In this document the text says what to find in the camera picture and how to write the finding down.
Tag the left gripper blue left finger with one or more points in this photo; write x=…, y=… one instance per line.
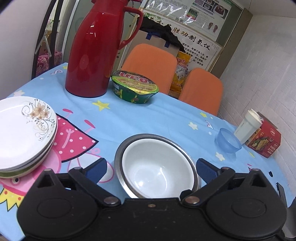
x=87, y=179

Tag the white ceramic bowl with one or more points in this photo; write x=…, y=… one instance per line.
x=158, y=169

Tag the small white rimmed plate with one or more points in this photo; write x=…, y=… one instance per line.
x=36, y=159

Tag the black metal rack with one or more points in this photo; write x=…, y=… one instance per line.
x=45, y=55

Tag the yellow snack bag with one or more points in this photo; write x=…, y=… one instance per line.
x=182, y=70

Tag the blue translucent plastic bowl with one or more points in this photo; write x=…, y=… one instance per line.
x=227, y=141

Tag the left orange chair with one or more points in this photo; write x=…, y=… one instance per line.
x=154, y=63

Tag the red cracker box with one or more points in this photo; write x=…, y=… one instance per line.
x=265, y=139

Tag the blue cartoon tablecloth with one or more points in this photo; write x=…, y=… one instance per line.
x=91, y=128

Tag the white lidded tumbler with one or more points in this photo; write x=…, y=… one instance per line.
x=250, y=123

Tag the green instant noodle cup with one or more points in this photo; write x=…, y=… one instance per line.
x=133, y=87

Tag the right orange chair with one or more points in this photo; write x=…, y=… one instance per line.
x=202, y=90

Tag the orange chair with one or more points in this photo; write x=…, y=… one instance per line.
x=202, y=90
x=154, y=63

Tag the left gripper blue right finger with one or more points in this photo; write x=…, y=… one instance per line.
x=217, y=180

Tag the wall poster with chinese text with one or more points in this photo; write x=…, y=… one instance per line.
x=203, y=51

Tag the cardboard box with blue tape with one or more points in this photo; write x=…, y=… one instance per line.
x=150, y=39

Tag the stainless steel bowl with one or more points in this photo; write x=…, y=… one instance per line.
x=120, y=159

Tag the large white floral plate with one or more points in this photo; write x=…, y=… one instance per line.
x=28, y=128

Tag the red thermos jug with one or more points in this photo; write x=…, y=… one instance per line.
x=95, y=47

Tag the black cloth on box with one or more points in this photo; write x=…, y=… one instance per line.
x=153, y=28

